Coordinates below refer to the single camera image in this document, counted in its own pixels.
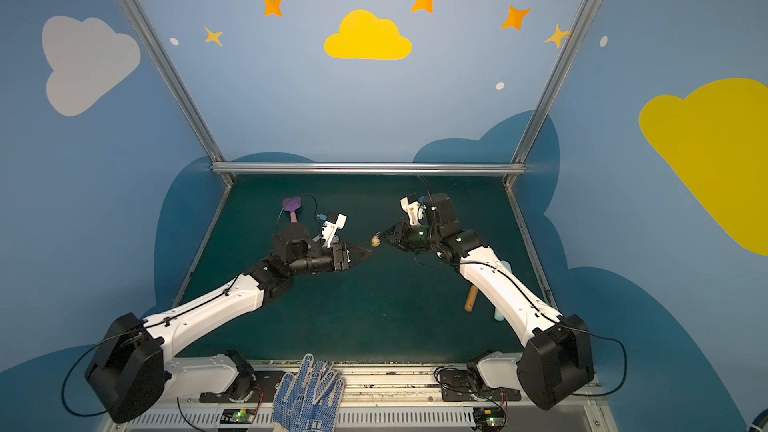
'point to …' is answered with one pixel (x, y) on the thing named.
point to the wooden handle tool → (471, 298)
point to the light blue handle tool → (497, 315)
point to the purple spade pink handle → (290, 205)
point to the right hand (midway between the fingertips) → (381, 234)
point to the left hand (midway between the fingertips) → (370, 257)
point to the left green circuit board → (237, 416)
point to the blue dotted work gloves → (309, 402)
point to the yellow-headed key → (375, 241)
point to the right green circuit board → (489, 419)
